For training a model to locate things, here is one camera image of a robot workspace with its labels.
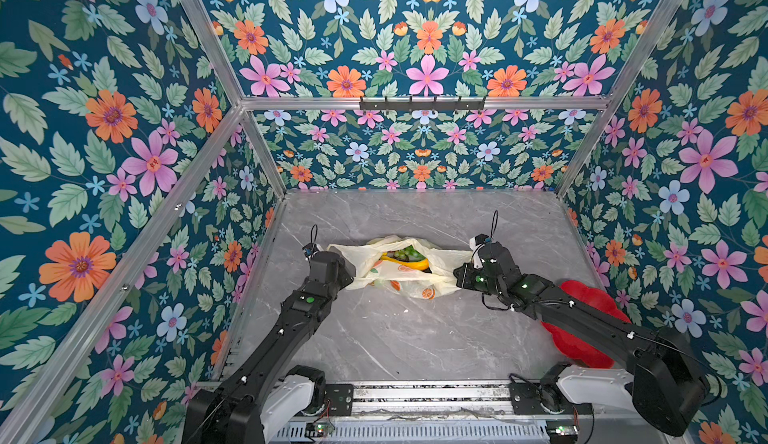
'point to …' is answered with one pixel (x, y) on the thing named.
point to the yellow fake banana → (420, 265)
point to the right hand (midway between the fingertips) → (451, 269)
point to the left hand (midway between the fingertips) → (348, 259)
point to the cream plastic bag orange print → (371, 269)
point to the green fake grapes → (407, 254)
